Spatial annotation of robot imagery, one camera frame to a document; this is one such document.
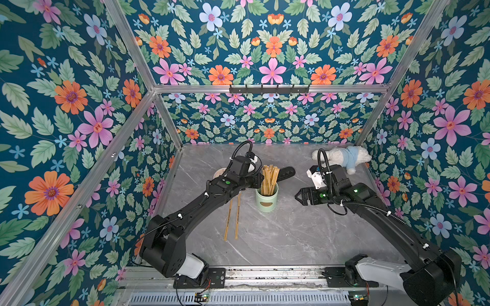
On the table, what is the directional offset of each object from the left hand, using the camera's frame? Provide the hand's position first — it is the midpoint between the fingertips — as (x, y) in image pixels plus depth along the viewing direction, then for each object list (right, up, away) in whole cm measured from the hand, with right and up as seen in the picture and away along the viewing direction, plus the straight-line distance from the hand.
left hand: (265, 175), depth 82 cm
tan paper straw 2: (-17, -22, +7) cm, 29 cm away
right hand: (+18, -6, -4) cm, 19 cm away
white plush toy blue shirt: (+46, +9, +19) cm, 51 cm away
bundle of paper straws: (+2, -2, +2) cm, 3 cm away
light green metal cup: (+1, -9, -1) cm, 9 cm away
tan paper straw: (-13, -21, +9) cm, 26 cm away
